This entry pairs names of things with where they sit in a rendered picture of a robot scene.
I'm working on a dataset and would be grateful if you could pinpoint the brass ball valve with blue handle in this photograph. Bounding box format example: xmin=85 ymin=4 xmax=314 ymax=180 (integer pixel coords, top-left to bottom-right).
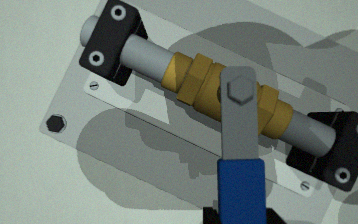
xmin=79 ymin=0 xmax=358 ymax=224

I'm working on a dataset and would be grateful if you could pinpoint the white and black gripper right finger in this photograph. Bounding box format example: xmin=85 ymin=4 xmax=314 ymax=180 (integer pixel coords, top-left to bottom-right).
xmin=266 ymin=208 xmax=287 ymax=224

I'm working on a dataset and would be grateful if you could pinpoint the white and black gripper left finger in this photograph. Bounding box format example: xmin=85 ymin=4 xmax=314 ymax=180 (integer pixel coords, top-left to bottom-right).
xmin=203 ymin=207 xmax=222 ymax=224

